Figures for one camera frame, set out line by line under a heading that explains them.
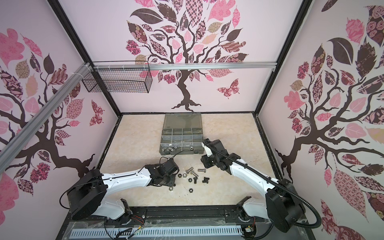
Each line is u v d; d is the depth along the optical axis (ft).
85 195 1.38
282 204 1.33
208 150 2.49
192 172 2.87
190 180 2.80
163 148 3.21
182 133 3.32
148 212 2.49
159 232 2.29
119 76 3.11
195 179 2.80
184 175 2.87
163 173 2.16
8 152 1.63
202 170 2.90
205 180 2.80
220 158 2.09
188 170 2.88
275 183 1.43
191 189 2.68
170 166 2.20
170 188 2.70
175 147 3.22
